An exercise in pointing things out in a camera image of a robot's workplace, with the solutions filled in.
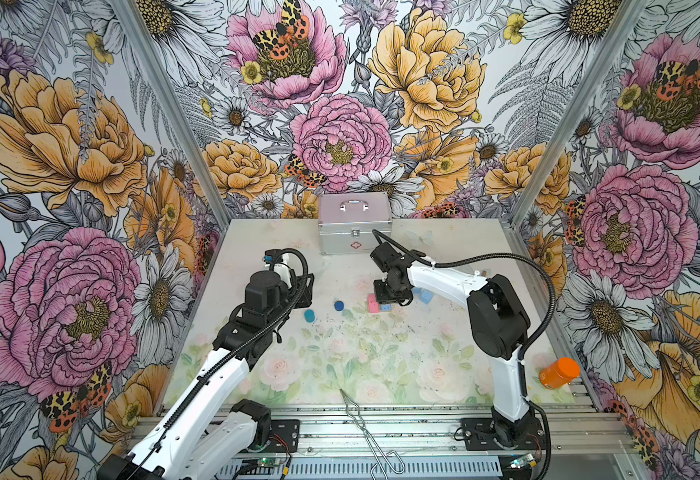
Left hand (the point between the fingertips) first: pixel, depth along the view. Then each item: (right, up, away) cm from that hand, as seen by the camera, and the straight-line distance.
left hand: (308, 286), depth 78 cm
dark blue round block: (+7, -8, +19) cm, 22 cm away
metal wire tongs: (+21, -40, -6) cm, 46 cm away
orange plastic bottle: (+63, -22, -2) cm, 67 cm away
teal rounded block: (-3, -11, +17) cm, 21 cm away
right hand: (+21, -8, +16) cm, 28 cm away
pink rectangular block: (+17, -8, +17) cm, 25 cm away
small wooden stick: (+57, +1, +29) cm, 64 cm away
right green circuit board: (+52, -40, -6) cm, 66 cm away
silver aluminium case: (+9, +18, +24) cm, 32 cm away
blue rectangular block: (+21, -8, +16) cm, 28 cm away
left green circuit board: (-8, -40, -7) cm, 41 cm away
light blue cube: (+28, -1, -11) cm, 30 cm away
